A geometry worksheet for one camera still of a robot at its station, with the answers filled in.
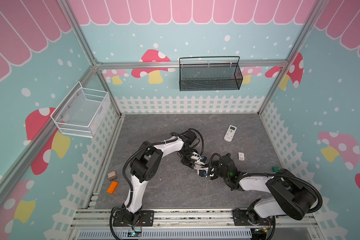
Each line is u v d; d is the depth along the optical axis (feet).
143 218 2.43
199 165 2.92
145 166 1.76
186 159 2.67
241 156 3.16
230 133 3.49
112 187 2.73
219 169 2.50
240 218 2.43
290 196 1.43
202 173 2.44
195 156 2.66
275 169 2.93
